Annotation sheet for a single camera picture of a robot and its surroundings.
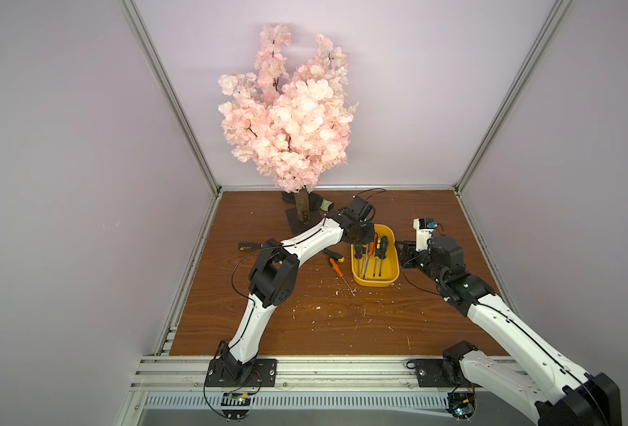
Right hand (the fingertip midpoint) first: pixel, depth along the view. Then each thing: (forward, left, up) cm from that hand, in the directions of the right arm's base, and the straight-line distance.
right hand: (401, 237), depth 78 cm
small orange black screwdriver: (+6, +9, -20) cm, 23 cm away
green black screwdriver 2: (+7, +1, -20) cm, 21 cm away
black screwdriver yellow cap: (+5, +20, -20) cm, 29 cm away
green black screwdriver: (+6, +11, -20) cm, 24 cm away
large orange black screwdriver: (+8, +6, -18) cm, 21 cm away
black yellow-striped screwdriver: (+7, +4, -20) cm, 21 cm away
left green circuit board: (-41, +48, -24) cm, 67 cm away
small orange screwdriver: (-3, +18, -20) cm, 27 cm away
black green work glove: (+31, +29, -19) cm, 47 cm away
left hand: (+7, +5, -11) cm, 14 cm away
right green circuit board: (-39, -14, -23) cm, 47 cm away
